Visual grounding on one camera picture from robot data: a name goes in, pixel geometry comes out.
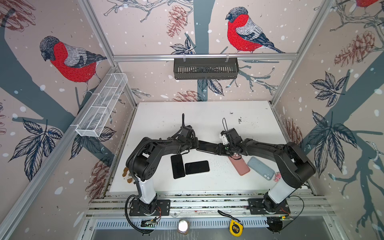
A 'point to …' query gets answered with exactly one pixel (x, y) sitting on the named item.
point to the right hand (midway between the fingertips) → (215, 152)
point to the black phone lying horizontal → (196, 167)
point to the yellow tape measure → (236, 227)
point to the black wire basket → (206, 68)
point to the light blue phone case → (260, 167)
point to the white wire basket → (103, 105)
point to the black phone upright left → (177, 166)
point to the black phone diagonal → (208, 147)
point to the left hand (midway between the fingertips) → (199, 144)
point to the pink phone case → (239, 164)
